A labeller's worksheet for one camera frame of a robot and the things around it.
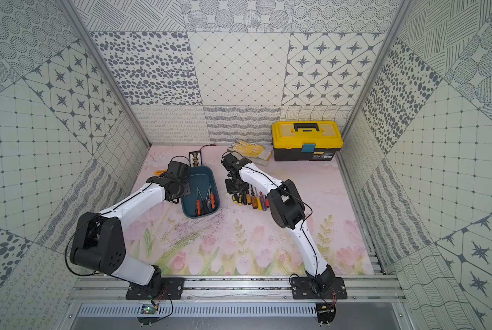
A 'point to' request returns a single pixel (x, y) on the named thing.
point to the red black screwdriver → (266, 201)
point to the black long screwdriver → (244, 198)
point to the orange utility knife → (158, 172)
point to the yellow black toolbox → (306, 140)
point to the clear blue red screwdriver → (262, 201)
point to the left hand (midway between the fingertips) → (182, 187)
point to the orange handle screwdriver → (212, 200)
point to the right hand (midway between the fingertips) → (237, 191)
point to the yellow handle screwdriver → (259, 203)
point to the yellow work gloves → (257, 153)
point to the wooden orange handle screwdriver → (254, 200)
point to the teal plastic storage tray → (200, 176)
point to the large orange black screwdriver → (198, 210)
